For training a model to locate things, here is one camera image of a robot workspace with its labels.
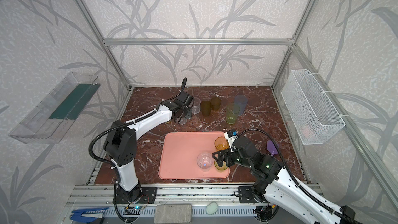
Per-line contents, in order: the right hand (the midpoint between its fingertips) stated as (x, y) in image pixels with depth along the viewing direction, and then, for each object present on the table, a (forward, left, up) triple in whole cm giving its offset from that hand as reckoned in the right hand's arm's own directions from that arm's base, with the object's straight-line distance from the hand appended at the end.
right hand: (219, 148), depth 73 cm
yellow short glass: (+8, -2, -13) cm, 15 cm away
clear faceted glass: (-2, +8, -15) cm, 16 cm away
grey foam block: (-25, +21, -11) cm, 34 cm away
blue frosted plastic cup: (+32, -16, -5) cm, 36 cm away
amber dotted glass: (+34, +7, -13) cm, 37 cm away
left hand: (+26, +17, -3) cm, 31 cm away
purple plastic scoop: (+6, -31, -14) cm, 34 cm away
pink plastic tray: (+2, +21, -12) cm, 25 cm away
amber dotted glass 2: (+38, +1, -11) cm, 39 cm away
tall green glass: (+32, -11, -15) cm, 37 cm away
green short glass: (-5, -3, -15) cm, 16 cm away
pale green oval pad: (-23, +4, -13) cm, 26 cm away
